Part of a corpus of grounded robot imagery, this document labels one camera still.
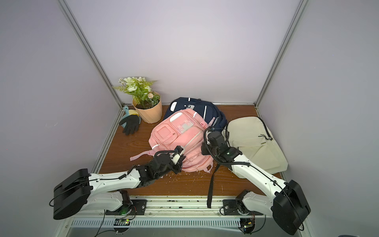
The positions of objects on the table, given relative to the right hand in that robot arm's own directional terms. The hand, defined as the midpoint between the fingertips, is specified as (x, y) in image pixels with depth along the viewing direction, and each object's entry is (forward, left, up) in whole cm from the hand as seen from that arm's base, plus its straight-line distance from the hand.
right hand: (205, 137), depth 81 cm
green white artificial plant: (+28, +41, +12) cm, 51 cm away
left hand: (-10, +10, -5) cm, 15 cm away
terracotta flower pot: (+20, +36, -1) cm, 42 cm away
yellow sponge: (+31, +56, -13) cm, 65 cm away
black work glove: (+18, +53, -14) cm, 58 cm away
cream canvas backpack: (+11, -32, -16) cm, 38 cm away
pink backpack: (+12, +14, -7) cm, 20 cm away
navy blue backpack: (+25, -7, -12) cm, 28 cm away
